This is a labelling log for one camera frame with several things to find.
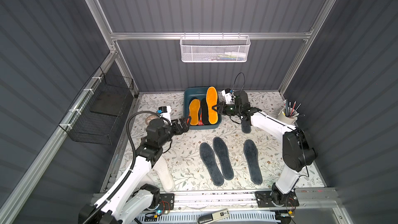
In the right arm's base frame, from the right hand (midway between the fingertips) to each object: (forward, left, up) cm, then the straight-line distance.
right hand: (214, 107), depth 86 cm
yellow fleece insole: (+15, +13, -17) cm, 26 cm away
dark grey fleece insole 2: (-19, -5, -20) cm, 28 cm away
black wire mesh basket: (-11, +57, +8) cm, 58 cm away
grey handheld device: (-49, +4, -15) cm, 52 cm away
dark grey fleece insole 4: (-2, -21, -18) cm, 28 cm away
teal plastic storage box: (+29, +10, -18) cm, 36 cm away
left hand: (-13, +14, +5) cm, 20 cm away
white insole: (-29, +28, -19) cm, 45 cm away
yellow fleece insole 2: (+4, +1, 0) cm, 5 cm away
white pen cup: (+3, -47, -12) cm, 49 cm away
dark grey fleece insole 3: (-19, -22, -20) cm, 35 cm away
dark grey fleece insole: (-22, +3, -19) cm, 29 cm away
